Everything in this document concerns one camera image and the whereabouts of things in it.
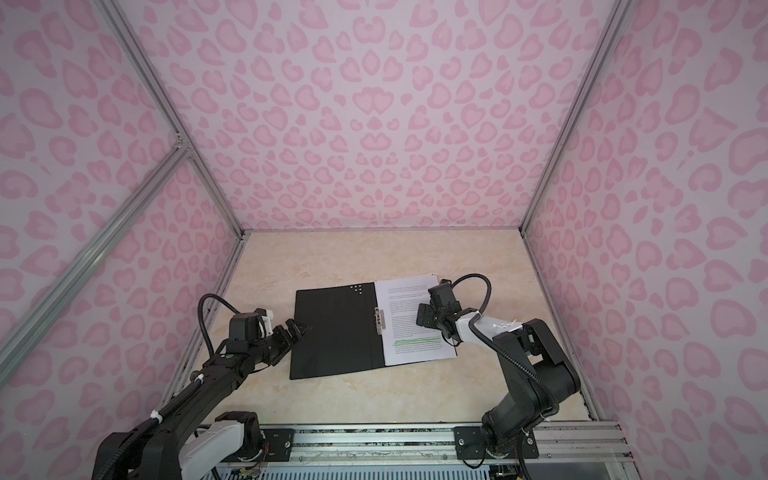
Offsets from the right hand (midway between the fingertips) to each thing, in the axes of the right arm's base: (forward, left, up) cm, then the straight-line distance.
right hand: (430, 314), depth 94 cm
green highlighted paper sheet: (-8, +8, -2) cm, 12 cm away
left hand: (-9, +37, +5) cm, 38 cm away
